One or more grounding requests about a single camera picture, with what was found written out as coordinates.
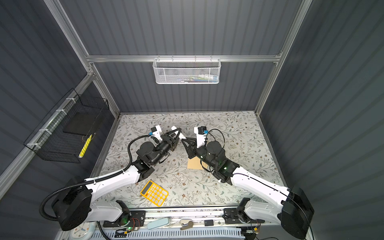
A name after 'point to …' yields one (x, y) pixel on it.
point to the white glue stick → (181, 136)
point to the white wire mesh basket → (186, 71)
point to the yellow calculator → (154, 193)
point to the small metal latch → (185, 226)
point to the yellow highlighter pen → (85, 147)
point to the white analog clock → (85, 231)
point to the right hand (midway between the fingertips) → (184, 141)
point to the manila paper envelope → (195, 163)
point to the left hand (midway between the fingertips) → (182, 129)
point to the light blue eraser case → (158, 223)
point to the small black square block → (208, 222)
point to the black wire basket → (63, 136)
